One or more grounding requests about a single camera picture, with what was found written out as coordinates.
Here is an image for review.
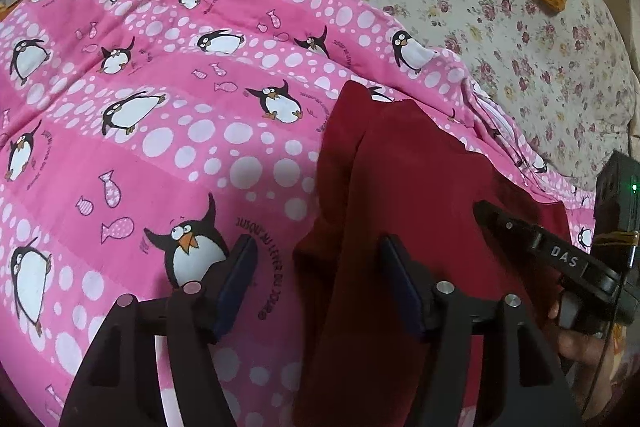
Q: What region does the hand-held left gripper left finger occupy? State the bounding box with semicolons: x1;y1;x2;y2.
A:
59;234;259;427

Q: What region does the floral bed sheet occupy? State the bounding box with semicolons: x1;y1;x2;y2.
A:
100;0;640;210

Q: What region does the person's right hand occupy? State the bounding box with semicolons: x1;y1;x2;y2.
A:
544;302;618;410

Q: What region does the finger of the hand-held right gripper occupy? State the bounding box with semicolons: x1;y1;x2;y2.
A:
472;200;628;294

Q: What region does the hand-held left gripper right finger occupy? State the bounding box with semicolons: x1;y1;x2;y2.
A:
381;234;583;427

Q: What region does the pink penguin print blanket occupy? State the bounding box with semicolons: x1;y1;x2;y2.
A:
0;0;597;427

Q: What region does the dark red garment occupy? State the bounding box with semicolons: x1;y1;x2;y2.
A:
292;79;574;427

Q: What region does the thin black cable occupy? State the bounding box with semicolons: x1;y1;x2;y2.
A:
582;329;613;413

